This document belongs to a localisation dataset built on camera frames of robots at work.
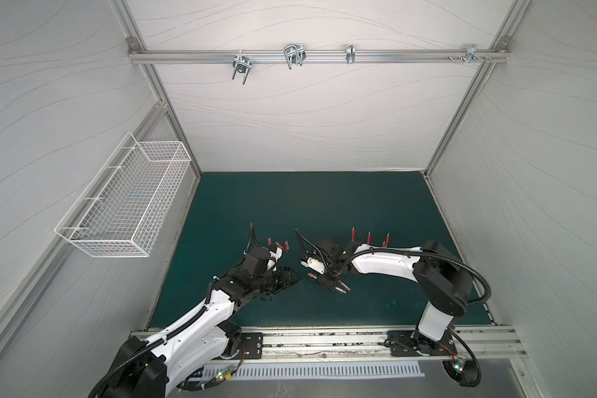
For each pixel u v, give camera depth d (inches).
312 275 34.3
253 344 28.9
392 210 44.2
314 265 31.4
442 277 18.3
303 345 29.5
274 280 27.6
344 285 33.8
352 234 38.7
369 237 38.7
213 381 26.5
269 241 37.9
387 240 37.9
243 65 31.5
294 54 30.1
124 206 27.1
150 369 15.4
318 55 30.6
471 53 30.1
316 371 27.6
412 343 28.8
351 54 30.8
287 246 37.5
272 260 26.1
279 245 37.7
